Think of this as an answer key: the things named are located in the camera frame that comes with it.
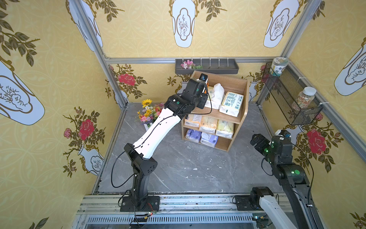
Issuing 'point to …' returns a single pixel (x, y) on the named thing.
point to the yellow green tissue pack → (225, 129)
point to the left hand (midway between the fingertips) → (194, 93)
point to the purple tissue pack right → (208, 139)
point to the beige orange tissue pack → (208, 124)
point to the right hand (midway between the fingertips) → (261, 139)
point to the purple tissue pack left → (193, 136)
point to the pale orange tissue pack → (193, 120)
